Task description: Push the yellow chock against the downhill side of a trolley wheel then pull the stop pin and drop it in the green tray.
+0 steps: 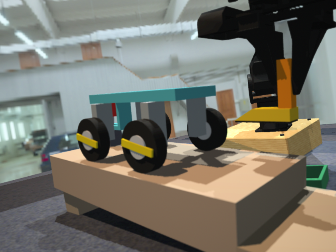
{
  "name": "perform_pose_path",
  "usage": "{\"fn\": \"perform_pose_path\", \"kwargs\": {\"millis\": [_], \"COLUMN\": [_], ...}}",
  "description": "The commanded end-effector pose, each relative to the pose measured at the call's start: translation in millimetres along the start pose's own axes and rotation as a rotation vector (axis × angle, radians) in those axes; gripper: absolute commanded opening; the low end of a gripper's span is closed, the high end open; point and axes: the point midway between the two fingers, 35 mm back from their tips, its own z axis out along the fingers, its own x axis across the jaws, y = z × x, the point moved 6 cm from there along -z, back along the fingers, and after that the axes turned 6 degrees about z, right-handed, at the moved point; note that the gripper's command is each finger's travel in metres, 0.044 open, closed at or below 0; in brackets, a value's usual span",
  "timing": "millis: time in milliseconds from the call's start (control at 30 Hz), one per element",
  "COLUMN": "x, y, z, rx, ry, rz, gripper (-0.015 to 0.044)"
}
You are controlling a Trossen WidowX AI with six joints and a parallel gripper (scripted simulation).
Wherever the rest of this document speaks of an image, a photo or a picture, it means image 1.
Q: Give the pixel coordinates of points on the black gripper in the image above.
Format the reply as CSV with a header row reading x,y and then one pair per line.
x,y
307,32

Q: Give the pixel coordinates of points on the green tray rim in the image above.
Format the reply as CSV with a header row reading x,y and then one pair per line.
x,y
320,171

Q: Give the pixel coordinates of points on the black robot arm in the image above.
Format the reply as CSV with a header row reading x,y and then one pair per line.
x,y
259,82

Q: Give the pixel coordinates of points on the tan wooden ramp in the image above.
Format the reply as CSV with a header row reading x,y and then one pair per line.
x,y
223,200

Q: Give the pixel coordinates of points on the small teal wheeled trolley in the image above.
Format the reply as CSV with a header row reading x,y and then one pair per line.
x,y
144,141

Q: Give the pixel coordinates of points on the yellow wheel chock with orange handle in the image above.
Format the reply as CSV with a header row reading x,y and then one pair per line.
x,y
287,111

